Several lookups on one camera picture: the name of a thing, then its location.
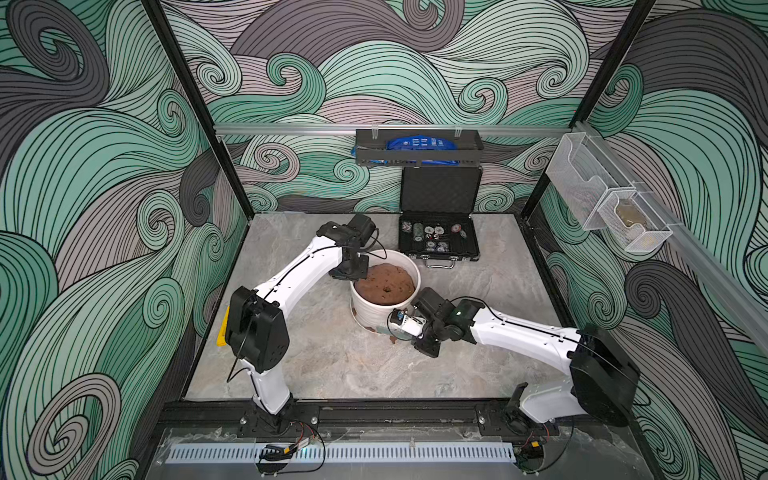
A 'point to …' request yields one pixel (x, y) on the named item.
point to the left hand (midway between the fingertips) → (358, 272)
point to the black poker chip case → (435, 222)
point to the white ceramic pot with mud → (392, 282)
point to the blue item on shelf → (421, 143)
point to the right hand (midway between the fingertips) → (420, 336)
